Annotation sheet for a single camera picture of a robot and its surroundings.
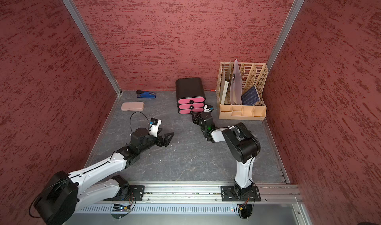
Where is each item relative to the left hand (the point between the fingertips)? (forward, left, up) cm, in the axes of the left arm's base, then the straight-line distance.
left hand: (167, 134), depth 83 cm
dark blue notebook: (+30, -56, -1) cm, 63 cm away
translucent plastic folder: (+40, -46, +2) cm, 61 cm away
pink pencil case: (+29, +32, -11) cm, 44 cm away
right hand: (+17, -15, -6) cm, 24 cm away
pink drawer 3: (+22, -12, -8) cm, 27 cm away
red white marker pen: (+48, -31, -12) cm, 59 cm away
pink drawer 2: (+23, -14, -3) cm, 27 cm away
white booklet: (+25, -35, +9) cm, 44 cm away
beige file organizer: (+42, -58, +7) cm, 72 cm away
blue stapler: (+41, +27, -10) cm, 50 cm away
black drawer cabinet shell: (+35, -11, +2) cm, 37 cm away
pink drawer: (+23, -15, +3) cm, 28 cm away
